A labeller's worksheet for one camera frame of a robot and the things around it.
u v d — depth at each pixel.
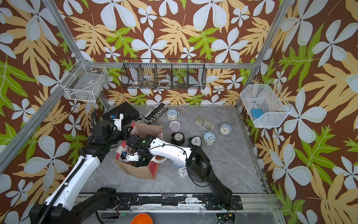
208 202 0.74
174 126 1.05
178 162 0.86
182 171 0.83
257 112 0.80
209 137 0.96
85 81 0.86
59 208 0.38
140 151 0.57
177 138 0.96
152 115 1.12
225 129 0.97
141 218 0.66
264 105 0.83
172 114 1.10
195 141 0.94
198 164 0.49
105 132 0.59
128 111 1.17
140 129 0.82
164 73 0.96
